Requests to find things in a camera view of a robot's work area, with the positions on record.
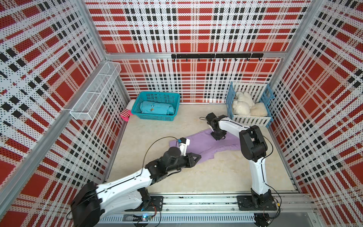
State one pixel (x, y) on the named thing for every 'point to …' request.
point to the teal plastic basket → (171, 98)
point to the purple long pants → (203, 144)
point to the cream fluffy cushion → (258, 109)
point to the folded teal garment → (157, 108)
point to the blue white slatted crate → (260, 92)
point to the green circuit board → (146, 218)
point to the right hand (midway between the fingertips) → (223, 134)
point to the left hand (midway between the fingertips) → (202, 157)
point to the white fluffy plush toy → (241, 106)
